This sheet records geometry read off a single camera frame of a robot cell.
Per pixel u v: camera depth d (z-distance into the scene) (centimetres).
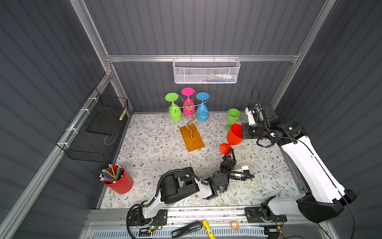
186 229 72
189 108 82
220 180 62
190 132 101
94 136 73
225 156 71
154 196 53
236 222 72
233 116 99
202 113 87
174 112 88
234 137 64
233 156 72
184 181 55
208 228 70
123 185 74
